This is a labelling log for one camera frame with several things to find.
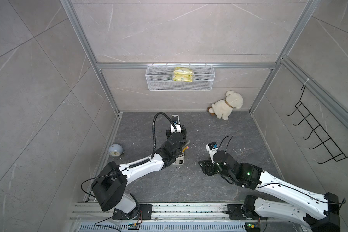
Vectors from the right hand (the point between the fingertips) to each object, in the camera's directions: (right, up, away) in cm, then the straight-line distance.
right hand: (204, 161), depth 74 cm
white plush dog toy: (+22, +32, +37) cm, 53 cm away
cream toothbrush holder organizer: (-12, -2, +11) cm, 16 cm away
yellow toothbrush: (-8, +6, +6) cm, 12 cm away
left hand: (-13, +22, +3) cm, 26 cm away
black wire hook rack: (+52, +17, -5) cm, 55 cm away
